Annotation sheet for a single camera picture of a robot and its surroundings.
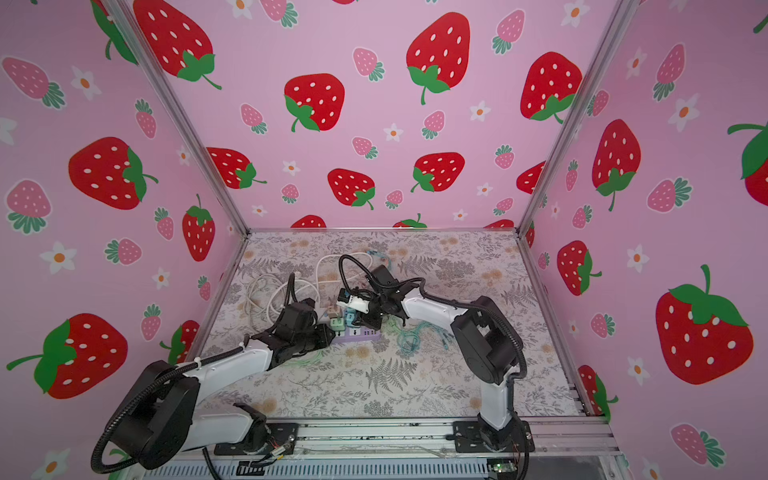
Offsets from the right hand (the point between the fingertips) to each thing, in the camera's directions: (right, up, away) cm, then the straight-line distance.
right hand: (354, 315), depth 89 cm
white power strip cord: (-32, +5, +13) cm, 35 cm away
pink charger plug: (-7, +1, +1) cm, 7 cm away
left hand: (-6, -5, 0) cm, 8 cm away
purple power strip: (-1, -6, +1) cm, 6 cm away
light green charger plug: (-5, -2, -1) cm, 6 cm away
